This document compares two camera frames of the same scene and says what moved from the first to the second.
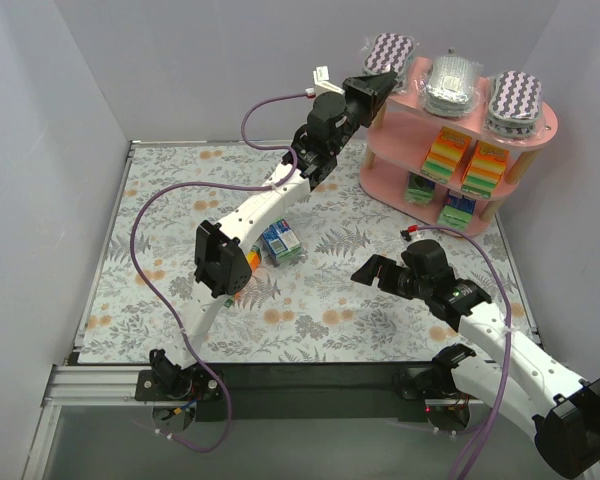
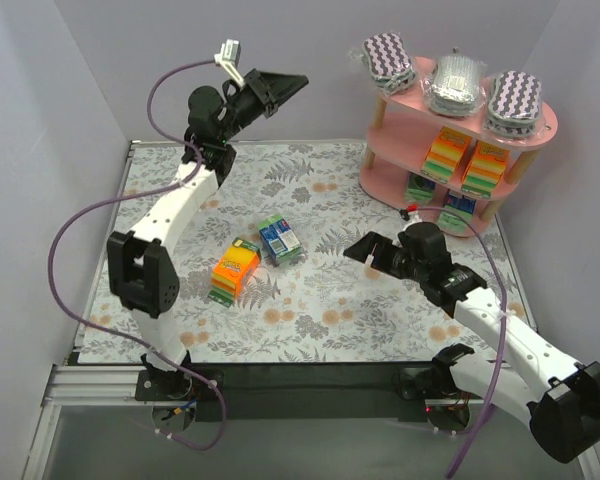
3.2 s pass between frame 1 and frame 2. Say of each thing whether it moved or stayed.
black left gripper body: moved
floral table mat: stayed
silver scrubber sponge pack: moved
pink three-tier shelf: stayed
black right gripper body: moved
